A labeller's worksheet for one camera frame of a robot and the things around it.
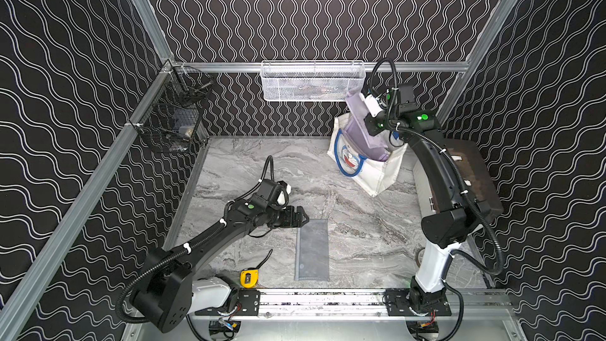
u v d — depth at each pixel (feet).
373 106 2.23
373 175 2.97
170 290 1.32
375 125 2.31
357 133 3.18
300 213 2.41
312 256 2.76
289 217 2.35
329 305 2.50
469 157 3.03
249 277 2.56
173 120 2.98
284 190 2.54
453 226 1.56
